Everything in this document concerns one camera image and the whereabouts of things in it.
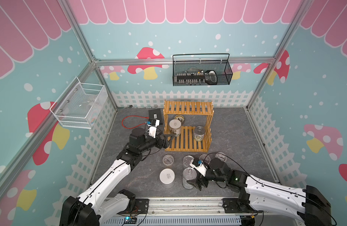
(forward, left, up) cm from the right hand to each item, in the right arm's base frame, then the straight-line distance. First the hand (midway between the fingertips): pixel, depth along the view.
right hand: (191, 173), depth 75 cm
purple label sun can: (+27, -7, -1) cm, 28 cm away
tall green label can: (0, +1, +1) cm, 2 cm away
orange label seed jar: (+10, +13, -5) cm, 17 cm away
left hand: (+16, +12, +13) cm, 24 cm away
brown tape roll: (+48, +5, -9) cm, 49 cm away
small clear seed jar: (+13, -20, -6) cm, 25 cm away
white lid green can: (-2, +13, -1) cm, 13 cm away
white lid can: (+31, +9, +1) cm, 33 cm away
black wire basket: (+60, -9, +26) cm, 66 cm away
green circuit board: (-19, +32, -12) cm, 40 cm away
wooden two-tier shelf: (+24, +2, -8) cm, 26 cm away
